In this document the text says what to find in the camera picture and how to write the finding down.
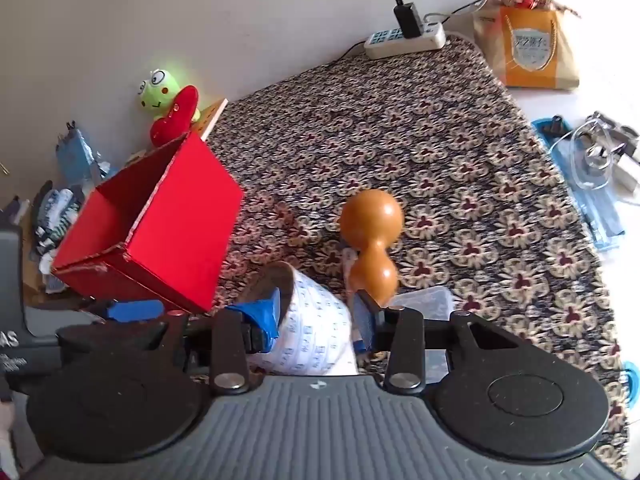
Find power strip cord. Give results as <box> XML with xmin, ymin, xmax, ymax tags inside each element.
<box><xmin>320</xmin><ymin>41</ymin><xmax>367</xmax><ymax>67</ymax></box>

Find pile of socks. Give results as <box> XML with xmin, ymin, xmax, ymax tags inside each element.
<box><xmin>30</xmin><ymin>180</ymin><xmax>101</xmax><ymax>293</ymax></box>

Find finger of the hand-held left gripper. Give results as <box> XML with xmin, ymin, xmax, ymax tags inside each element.
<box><xmin>75</xmin><ymin>300</ymin><xmax>167</xmax><ymax>323</ymax></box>

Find blue face mask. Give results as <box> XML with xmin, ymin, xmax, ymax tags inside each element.
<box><xmin>531</xmin><ymin>117</ymin><xmax>626</xmax><ymax>253</ymax></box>

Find clear plastic box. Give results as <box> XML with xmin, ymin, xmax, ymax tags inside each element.
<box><xmin>387</xmin><ymin>287</ymin><xmax>456</xmax><ymax>376</ymax></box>

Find orange paper bag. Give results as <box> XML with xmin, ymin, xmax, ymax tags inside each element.
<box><xmin>472</xmin><ymin>2</ymin><xmax>581</xmax><ymax>92</ymax></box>

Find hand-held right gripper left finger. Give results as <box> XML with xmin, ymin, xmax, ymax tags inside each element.
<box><xmin>57</xmin><ymin>289</ymin><xmax>282</xmax><ymax>396</ymax></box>

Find clear plastic tubing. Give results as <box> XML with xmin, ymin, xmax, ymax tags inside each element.
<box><xmin>565</xmin><ymin>110</ymin><xmax>640</xmax><ymax>193</ymax></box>

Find white power strip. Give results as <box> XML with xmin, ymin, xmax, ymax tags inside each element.
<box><xmin>363</xmin><ymin>21</ymin><xmax>447</xmax><ymax>59</ymax></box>

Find floral patterned blanket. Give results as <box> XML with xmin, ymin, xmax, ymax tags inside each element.
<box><xmin>202</xmin><ymin>34</ymin><xmax>630</xmax><ymax>471</ymax></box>

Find yellow book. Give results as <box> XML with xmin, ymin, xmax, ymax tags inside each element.
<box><xmin>190</xmin><ymin>99</ymin><xmax>229</xmax><ymax>141</ymax></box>

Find orange wooden gourd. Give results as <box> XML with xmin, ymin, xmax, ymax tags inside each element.
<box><xmin>339</xmin><ymin>189</ymin><xmax>405</xmax><ymax>307</ymax></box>

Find black charger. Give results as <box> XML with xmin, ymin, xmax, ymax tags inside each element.
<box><xmin>393</xmin><ymin>2</ymin><xmax>425</xmax><ymax>39</ymax></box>

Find green frog plush with heart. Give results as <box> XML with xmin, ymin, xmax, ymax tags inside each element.
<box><xmin>137</xmin><ymin>67</ymin><xmax>202</xmax><ymax>148</ymax></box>

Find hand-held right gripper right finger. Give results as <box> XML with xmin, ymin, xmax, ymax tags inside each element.
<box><xmin>351</xmin><ymin>291</ymin><xmax>576</xmax><ymax>395</ymax></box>

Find red cardboard box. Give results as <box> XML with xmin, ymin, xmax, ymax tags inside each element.
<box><xmin>50</xmin><ymin>131</ymin><xmax>246</xmax><ymax>314</ymax></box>

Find blue packet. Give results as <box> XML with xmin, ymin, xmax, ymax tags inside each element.
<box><xmin>55</xmin><ymin>127</ymin><xmax>108</xmax><ymax>186</ymax></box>

